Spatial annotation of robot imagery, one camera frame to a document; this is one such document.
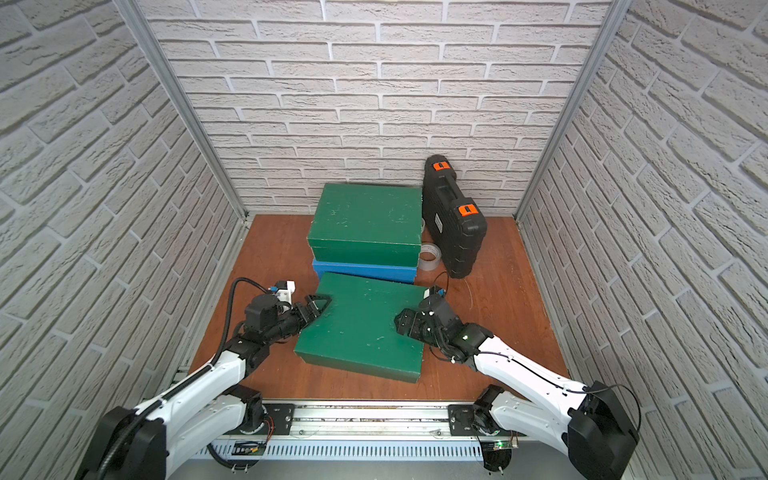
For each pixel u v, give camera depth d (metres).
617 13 0.69
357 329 0.77
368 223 0.87
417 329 0.71
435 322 0.63
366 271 0.88
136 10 0.70
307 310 0.74
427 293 0.77
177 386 0.48
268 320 0.65
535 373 0.47
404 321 0.72
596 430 0.40
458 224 0.84
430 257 1.06
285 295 0.77
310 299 0.74
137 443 0.40
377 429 0.73
